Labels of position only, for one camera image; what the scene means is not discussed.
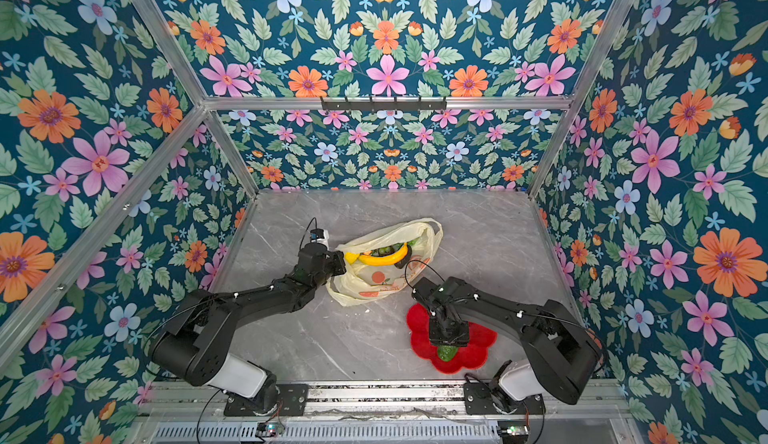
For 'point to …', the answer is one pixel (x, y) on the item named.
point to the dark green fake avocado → (447, 352)
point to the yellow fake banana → (368, 260)
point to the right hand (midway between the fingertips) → (441, 345)
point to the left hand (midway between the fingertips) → (348, 246)
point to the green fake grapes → (390, 250)
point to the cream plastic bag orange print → (363, 282)
